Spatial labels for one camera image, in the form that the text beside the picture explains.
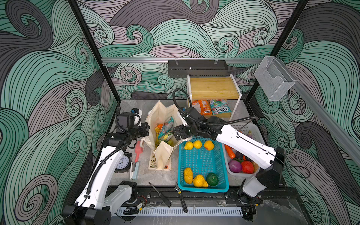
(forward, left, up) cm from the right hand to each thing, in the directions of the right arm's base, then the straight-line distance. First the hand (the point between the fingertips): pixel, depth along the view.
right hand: (179, 130), depth 73 cm
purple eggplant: (+8, -46, -16) cm, 50 cm away
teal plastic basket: (-6, -15, -24) cm, 29 cm away
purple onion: (-13, -32, -18) cm, 39 cm away
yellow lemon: (+1, -6, -20) cm, 21 cm away
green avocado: (-20, -18, -18) cm, 32 cm away
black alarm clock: (-11, +33, -21) cm, 41 cm away
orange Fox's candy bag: (+23, -16, -6) cm, 29 cm away
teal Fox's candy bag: (+22, -27, -5) cm, 35 cm away
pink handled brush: (-1, +27, -22) cm, 35 cm away
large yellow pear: (-21, -11, -18) cm, 29 cm away
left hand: (+3, +16, 0) cm, 16 cm away
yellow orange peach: (0, -19, -19) cm, 27 cm away
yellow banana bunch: (+10, +15, -17) cm, 25 cm away
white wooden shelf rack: (+24, -20, +9) cm, 33 cm away
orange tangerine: (+14, +13, -16) cm, 25 cm away
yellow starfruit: (-18, -5, -19) cm, 26 cm away
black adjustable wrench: (-31, -2, -22) cm, 38 cm away
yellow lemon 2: (+1, -12, -19) cm, 23 cm away
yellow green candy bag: (+1, +8, -8) cm, 11 cm away
